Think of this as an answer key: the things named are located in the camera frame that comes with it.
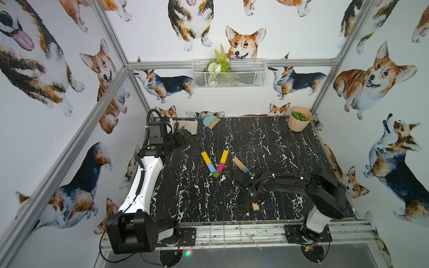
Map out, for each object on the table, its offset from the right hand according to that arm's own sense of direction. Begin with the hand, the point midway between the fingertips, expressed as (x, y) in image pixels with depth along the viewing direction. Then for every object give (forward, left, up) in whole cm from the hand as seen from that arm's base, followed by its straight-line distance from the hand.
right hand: (250, 201), depth 83 cm
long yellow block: (+26, +13, -1) cm, 29 cm away
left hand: (+25, +31, +25) cm, 47 cm away
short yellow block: (+26, +24, 0) cm, 35 cm away
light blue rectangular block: (+18, +1, -2) cm, 18 cm away
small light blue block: (+18, +20, 0) cm, 27 cm away
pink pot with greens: (+48, -35, +9) cm, 60 cm away
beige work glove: (+52, +37, -1) cm, 63 cm away
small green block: (+14, +17, 0) cm, 23 cm away
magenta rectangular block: (+19, +15, 0) cm, 24 cm away
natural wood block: (-2, -3, -1) cm, 4 cm away
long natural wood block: (+22, +5, -1) cm, 22 cm away
